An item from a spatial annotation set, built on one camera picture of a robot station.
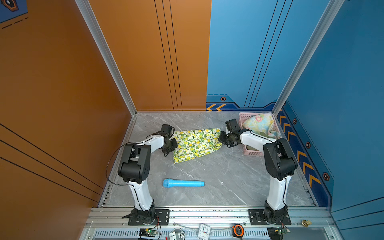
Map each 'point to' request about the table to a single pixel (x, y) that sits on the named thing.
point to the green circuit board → (146, 232)
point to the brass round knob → (306, 223)
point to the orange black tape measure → (238, 231)
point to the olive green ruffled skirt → (262, 133)
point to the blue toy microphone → (170, 183)
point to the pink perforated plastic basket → (243, 116)
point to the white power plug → (177, 233)
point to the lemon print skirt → (193, 143)
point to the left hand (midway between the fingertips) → (175, 146)
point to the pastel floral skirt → (262, 123)
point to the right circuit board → (282, 231)
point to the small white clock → (204, 231)
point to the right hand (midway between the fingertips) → (217, 139)
